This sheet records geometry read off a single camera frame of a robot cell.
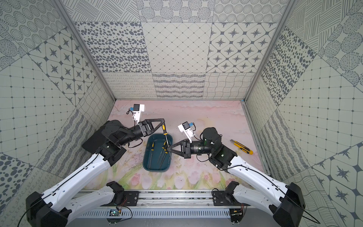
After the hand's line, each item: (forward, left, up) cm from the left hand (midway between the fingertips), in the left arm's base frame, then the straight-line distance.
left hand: (162, 118), depth 59 cm
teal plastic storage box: (-1, +10, -40) cm, 41 cm away
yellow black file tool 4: (+3, +4, -39) cm, 40 cm away
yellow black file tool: (-4, -1, -5) cm, 7 cm away
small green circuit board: (-30, +27, -42) cm, 58 cm away
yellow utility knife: (+8, -47, -40) cm, 62 cm away
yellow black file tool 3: (+6, +6, -39) cm, 40 cm away
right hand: (-10, -3, -10) cm, 14 cm away
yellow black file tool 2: (+4, +13, -39) cm, 41 cm away
